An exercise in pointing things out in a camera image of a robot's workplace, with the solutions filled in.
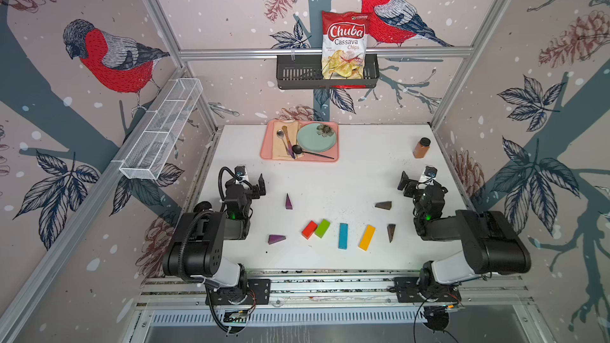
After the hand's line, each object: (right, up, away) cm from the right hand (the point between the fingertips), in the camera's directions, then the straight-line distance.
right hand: (415, 172), depth 91 cm
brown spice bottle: (+8, +9, +12) cm, 18 cm away
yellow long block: (-20, -24, -6) cm, 32 cm away
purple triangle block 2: (-54, -23, -7) cm, 59 cm away
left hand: (-64, +1, 0) cm, 64 cm away
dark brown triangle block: (-11, -13, +1) cm, 18 cm away
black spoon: (-47, +9, +19) cm, 52 cm away
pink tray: (-63, +9, +21) cm, 67 cm away
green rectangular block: (-37, -20, -5) cm, 42 cm away
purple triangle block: (-50, -12, +1) cm, 52 cm away
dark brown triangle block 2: (-12, -20, -7) cm, 24 cm away
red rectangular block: (-42, -20, -6) cm, 47 cm away
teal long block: (-29, -23, -6) cm, 38 cm away
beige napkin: (-57, +9, +19) cm, 60 cm away
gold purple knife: (-54, +17, +27) cm, 63 cm away
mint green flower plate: (-39, +15, +26) cm, 49 cm away
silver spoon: (-57, +17, +26) cm, 65 cm away
